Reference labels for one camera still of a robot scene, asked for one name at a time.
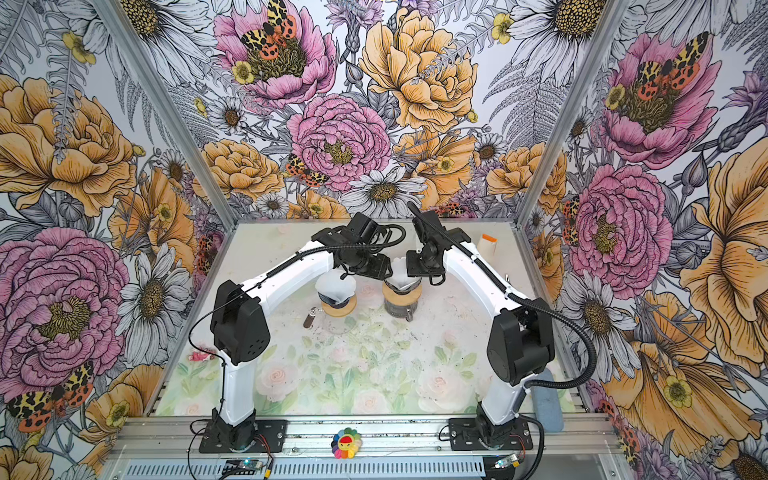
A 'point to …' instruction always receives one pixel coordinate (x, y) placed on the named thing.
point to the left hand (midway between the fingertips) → (380, 278)
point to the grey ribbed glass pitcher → (402, 311)
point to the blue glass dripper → (332, 303)
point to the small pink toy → (201, 355)
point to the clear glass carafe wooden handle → (334, 325)
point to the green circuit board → (244, 466)
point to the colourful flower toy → (346, 443)
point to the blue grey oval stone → (547, 405)
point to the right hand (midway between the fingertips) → (417, 277)
